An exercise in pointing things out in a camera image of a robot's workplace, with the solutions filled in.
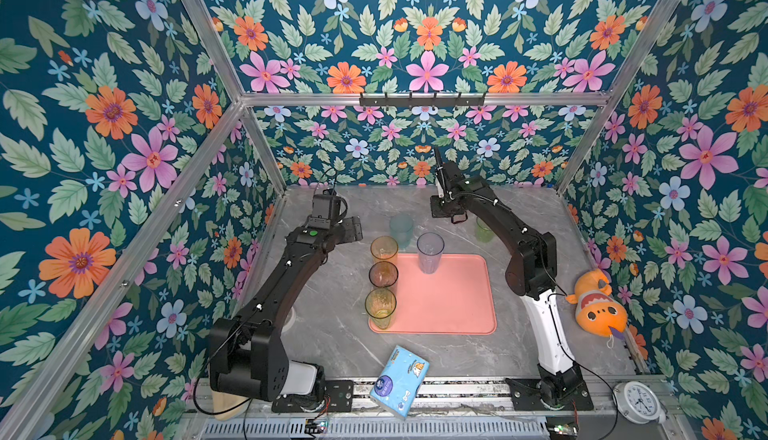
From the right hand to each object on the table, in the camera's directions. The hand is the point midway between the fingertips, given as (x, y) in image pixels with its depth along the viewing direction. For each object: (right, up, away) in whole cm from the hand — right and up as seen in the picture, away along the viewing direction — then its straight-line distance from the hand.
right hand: (438, 207), depth 98 cm
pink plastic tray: (+5, -29, -7) cm, 30 cm away
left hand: (-27, -3, -15) cm, 30 cm away
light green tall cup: (-18, -27, -16) cm, 36 cm away
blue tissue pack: (-12, -43, -27) cm, 52 cm away
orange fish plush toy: (+41, -29, -18) cm, 53 cm away
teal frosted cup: (-12, -7, -3) cm, 14 cm away
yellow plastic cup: (-17, -13, -9) cm, 23 cm away
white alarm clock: (+44, -47, -28) cm, 71 cm away
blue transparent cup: (-4, -12, -12) cm, 17 cm away
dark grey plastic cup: (-17, -20, -12) cm, 29 cm away
